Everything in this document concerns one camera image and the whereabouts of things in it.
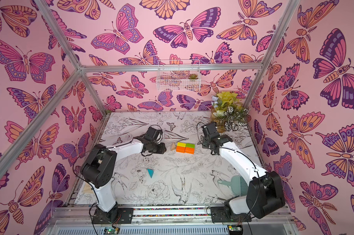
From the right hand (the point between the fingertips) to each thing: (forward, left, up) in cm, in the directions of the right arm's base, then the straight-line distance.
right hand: (211, 140), depth 86 cm
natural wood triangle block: (+3, +23, -12) cm, 26 cm away
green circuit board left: (-43, +51, -15) cm, 69 cm away
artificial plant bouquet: (+15, -11, +10) cm, 21 cm away
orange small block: (+2, +18, -13) cm, 23 cm away
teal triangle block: (-14, +36, -15) cm, 41 cm away
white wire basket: (+44, +20, +12) cm, 50 cm away
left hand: (+1, +27, -11) cm, 29 cm away
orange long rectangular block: (+1, +12, -13) cm, 17 cm away
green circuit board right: (-41, -10, -16) cm, 45 cm away
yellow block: (+4, +18, -11) cm, 21 cm away
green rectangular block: (+4, +11, -13) cm, 17 cm away
